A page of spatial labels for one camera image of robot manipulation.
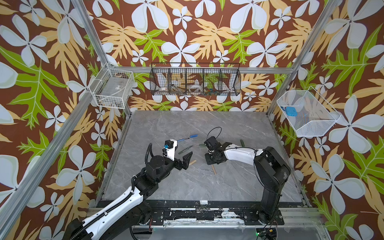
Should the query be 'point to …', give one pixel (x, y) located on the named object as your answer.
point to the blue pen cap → (194, 135)
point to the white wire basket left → (112, 88)
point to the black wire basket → (196, 79)
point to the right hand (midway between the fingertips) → (207, 160)
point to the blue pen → (182, 139)
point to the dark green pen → (185, 149)
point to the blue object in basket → (291, 111)
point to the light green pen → (242, 143)
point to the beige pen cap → (192, 162)
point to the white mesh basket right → (308, 113)
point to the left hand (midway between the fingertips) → (184, 148)
